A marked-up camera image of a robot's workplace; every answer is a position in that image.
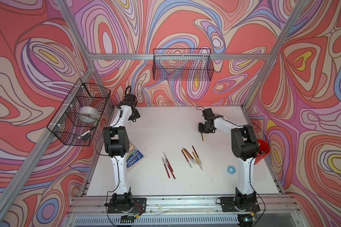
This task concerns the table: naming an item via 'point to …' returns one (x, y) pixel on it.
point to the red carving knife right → (170, 169)
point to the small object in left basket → (85, 135)
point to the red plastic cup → (263, 149)
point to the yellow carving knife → (202, 137)
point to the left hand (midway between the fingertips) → (132, 117)
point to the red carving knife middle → (165, 157)
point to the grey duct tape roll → (87, 114)
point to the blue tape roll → (231, 170)
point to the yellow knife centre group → (188, 155)
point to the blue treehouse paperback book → (134, 156)
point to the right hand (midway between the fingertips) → (201, 133)
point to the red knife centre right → (197, 155)
